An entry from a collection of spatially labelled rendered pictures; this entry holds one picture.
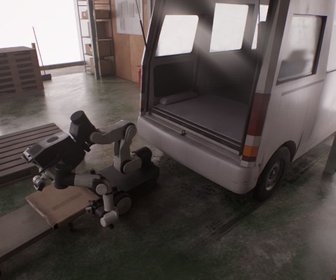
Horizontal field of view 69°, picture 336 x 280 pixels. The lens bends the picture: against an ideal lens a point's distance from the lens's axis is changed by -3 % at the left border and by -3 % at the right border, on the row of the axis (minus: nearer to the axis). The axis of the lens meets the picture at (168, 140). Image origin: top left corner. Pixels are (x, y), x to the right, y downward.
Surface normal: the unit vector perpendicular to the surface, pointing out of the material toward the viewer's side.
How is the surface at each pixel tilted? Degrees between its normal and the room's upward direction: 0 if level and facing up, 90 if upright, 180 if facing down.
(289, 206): 0
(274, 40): 77
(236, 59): 87
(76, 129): 69
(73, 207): 0
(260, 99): 85
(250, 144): 85
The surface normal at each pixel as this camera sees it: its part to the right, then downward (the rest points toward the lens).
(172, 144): -0.77, 0.22
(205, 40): 0.63, 0.42
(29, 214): 0.00, -0.90
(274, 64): 0.02, 0.22
